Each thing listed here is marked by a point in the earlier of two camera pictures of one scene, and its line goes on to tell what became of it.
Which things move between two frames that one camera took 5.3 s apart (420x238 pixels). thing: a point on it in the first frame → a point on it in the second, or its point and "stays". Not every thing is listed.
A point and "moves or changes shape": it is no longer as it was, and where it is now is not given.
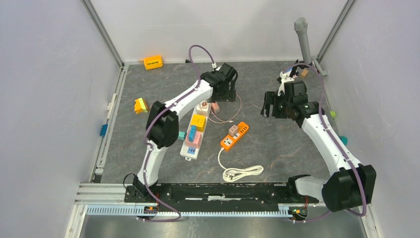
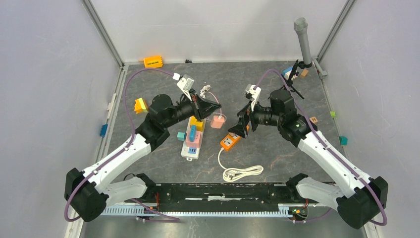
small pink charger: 215,107 moves or changes shape
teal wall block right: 344,140 stays
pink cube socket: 196,144 stays
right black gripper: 272,98 → 240,128
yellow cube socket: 199,121 stays
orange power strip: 242,128 stays
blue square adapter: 192,133 stays
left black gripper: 229,95 → 202,107
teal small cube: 182,135 stays
